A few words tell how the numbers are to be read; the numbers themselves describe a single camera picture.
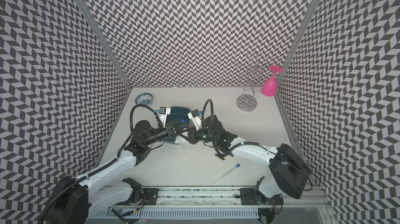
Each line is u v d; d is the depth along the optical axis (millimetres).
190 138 655
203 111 683
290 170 423
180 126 714
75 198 394
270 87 893
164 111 671
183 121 1023
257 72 804
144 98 1083
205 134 651
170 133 651
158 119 666
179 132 707
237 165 825
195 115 679
